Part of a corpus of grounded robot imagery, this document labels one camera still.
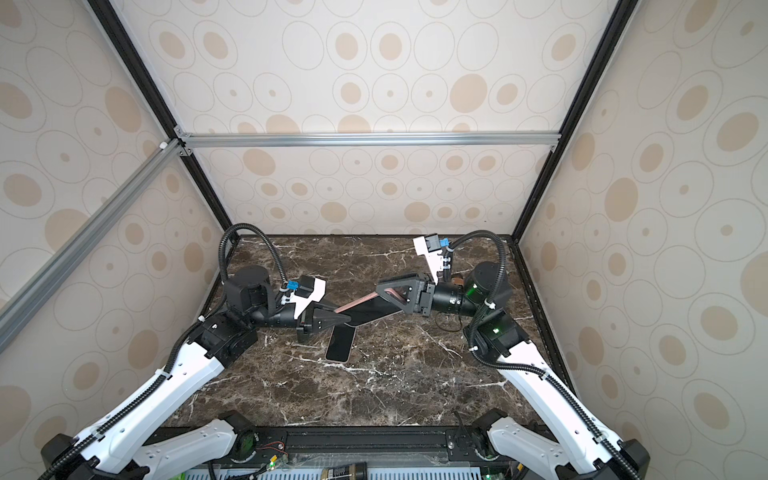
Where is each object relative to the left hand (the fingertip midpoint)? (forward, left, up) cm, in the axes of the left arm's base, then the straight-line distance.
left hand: (349, 316), depth 59 cm
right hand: (+1, -6, +6) cm, 9 cm away
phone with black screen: (+1, -3, +1) cm, 4 cm away
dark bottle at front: (-24, 0, -29) cm, 38 cm away
